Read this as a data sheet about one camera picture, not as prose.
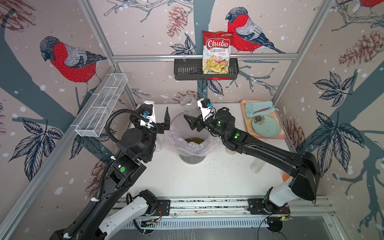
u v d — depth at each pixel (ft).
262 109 3.83
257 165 2.73
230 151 1.84
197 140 3.20
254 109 3.84
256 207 2.39
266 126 3.47
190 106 2.13
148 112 1.43
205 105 1.87
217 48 2.75
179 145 2.25
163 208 2.40
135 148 1.28
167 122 1.74
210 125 1.97
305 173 1.32
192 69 3.11
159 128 1.55
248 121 3.54
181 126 2.50
